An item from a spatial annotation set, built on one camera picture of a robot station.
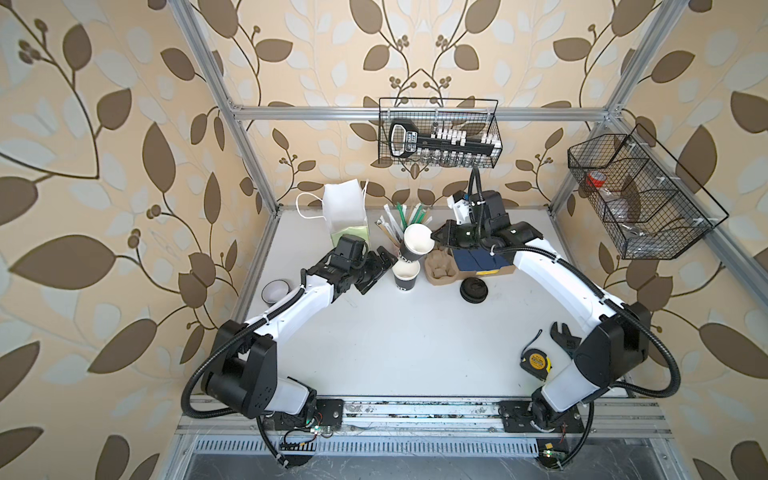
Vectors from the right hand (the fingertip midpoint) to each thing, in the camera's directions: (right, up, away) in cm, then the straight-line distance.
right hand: (432, 237), depth 79 cm
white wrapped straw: (-11, +5, +16) cm, 20 cm away
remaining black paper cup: (-7, -12, +17) cm, 22 cm away
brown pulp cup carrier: (+5, -10, +20) cm, 23 cm away
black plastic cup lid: (+15, -17, +17) cm, 28 cm away
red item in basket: (+50, +18, +9) cm, 54 cm away
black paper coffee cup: (-4, -1, +5) cm, 7 cm away
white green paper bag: (-26, +9, +13) cm, 30 cm away
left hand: (-10, -8, +4) cm, 14 cm away
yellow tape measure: (+28, -34, +1) cm, 44 cm away
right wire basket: (+53, +8, -6) cm, 54 cm away
